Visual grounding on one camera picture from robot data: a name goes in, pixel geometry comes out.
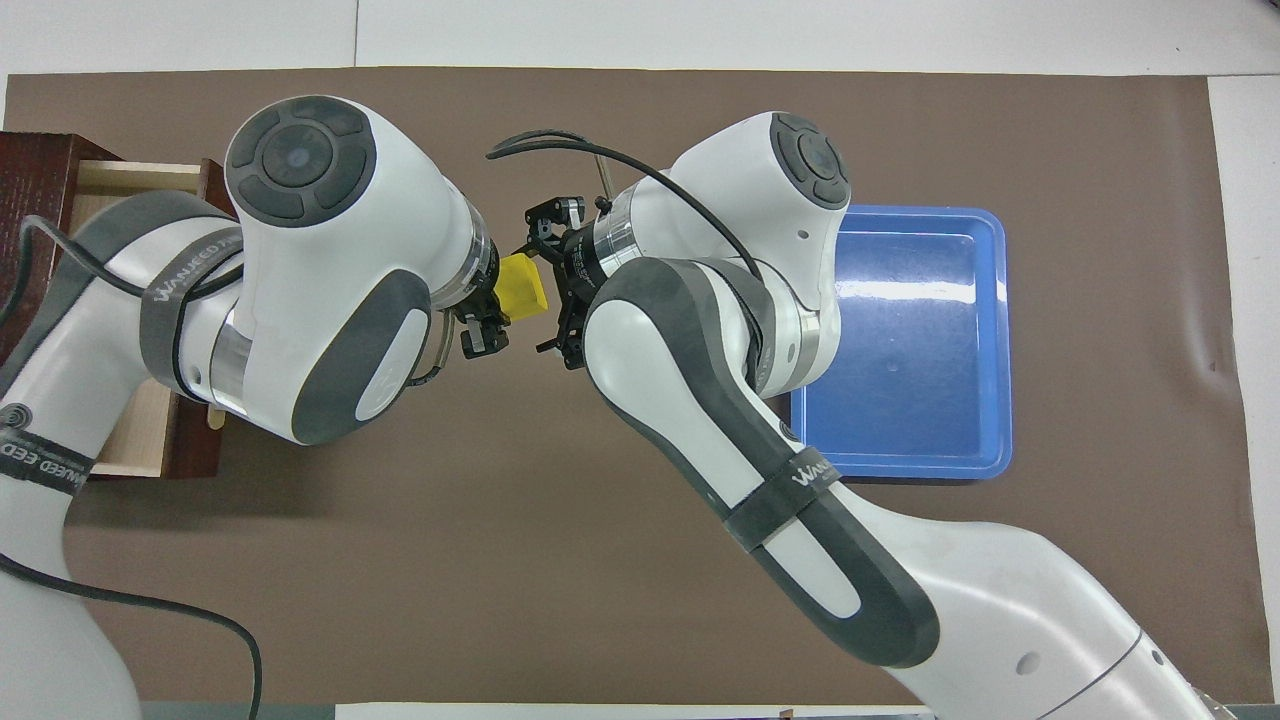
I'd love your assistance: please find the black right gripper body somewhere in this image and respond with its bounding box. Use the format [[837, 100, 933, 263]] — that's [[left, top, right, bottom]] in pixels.
[[555, 225, 623, 346]]

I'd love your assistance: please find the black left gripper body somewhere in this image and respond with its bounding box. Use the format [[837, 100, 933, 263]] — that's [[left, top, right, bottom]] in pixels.
[[452, 285, 501, 326]]

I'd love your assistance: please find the yellow cube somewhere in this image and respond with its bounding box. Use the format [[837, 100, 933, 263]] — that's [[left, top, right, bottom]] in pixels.
[[497, 252, 550, 324]]

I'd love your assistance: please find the wooden drawer with white handle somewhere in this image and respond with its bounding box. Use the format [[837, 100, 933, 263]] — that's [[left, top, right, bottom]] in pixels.
[[65, 158, 237, 480]]

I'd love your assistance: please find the brown table mat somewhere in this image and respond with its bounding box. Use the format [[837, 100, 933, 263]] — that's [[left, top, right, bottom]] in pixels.
[[0, 66, 1276, 706]]

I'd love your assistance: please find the blue plastic tray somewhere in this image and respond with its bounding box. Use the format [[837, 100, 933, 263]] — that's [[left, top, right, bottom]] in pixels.
[[790, 205, 1014, 481]]

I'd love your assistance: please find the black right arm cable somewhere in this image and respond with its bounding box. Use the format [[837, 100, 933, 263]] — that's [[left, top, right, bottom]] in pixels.
[[486, 129, 767, 293]]

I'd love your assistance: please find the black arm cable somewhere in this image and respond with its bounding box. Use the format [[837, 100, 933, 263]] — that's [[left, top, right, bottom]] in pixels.
[[486, 129, 767, 293], [0, 214, 264, 720]]

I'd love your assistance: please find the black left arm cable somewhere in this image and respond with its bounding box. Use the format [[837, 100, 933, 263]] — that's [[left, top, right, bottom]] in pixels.
[[0, 214, 264, 720]]

